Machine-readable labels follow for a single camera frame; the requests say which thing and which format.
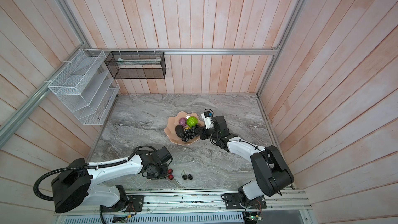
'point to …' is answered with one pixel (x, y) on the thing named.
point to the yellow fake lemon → (187, 128)
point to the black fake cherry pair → (184, 177)
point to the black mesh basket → (136, 65)
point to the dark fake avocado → (179, 130)
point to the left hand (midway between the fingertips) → (163, 179)
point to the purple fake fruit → (182, 121)
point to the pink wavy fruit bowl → (173, 121)
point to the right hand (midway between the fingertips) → (196, 129)
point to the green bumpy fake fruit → (192, 121)
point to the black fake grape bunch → (189, 134)
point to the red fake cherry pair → (170, 176)
